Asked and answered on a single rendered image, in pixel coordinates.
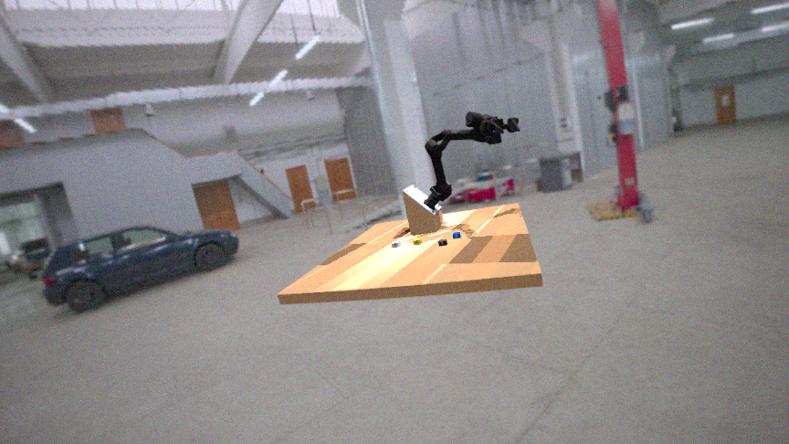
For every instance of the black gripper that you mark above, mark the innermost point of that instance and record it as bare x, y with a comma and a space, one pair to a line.
493, 124

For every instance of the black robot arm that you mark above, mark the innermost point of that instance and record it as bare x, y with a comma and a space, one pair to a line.
443, 187

